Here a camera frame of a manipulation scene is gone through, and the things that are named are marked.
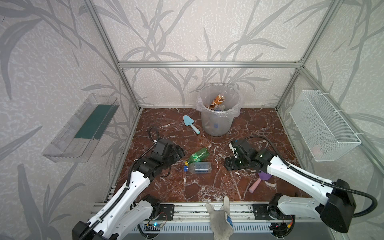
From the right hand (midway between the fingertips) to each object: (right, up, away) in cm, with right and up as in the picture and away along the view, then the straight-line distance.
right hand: (228, 159), depth 80 cm
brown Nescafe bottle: (-4, +35, +19) cm, 40 cm away
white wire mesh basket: (+40, +16, -16) cm, 46 cm away
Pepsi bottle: (-5, +18, +14) cm, 23 cm away
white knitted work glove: (-5, -28, -10) cm, 30 cm away
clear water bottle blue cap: (-16, -6, +4) cm, 18 cm away
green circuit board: (-37, -29, -9) cm, 48 cm away
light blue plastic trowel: (-25, +20, +32) cm, 45 cm away
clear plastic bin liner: (+6, +33, +14) cm, 36 cm away
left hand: (-25, +6, -2) cm, 26 cm away
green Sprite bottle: (-15, -1, +10) cm, 18 cm away
